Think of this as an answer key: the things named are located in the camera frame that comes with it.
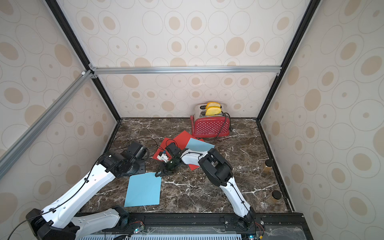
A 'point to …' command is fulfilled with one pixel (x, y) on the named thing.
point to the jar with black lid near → (276, 196)
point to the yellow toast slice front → (213, 110)
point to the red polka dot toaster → (204, 126)
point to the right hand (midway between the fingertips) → (157, 179)
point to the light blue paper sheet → (143, 189)
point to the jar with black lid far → (268, 169)
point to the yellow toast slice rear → (213, 104)
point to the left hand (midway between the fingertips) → (144, 167)
